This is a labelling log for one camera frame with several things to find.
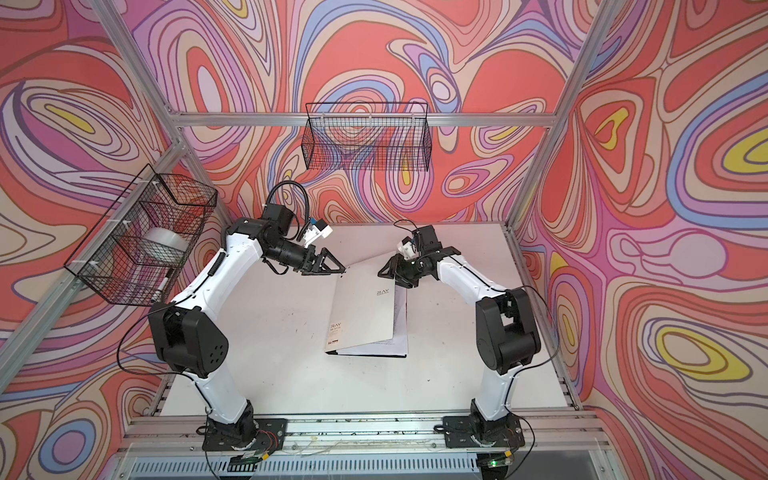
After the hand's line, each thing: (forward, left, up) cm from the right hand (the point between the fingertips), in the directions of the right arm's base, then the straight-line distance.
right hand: (387, 281), depth 88 cm
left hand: (-4, +13, +12) cm, 18 cm away
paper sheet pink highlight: (-14, -3, -12) cm, 19 cm away
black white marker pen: (-11, +55, +14) cm, 58 cm away
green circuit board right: (-44, -27, -12) cm, 53 cm away
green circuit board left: (-42, +36, -12) cm, 57 cm away
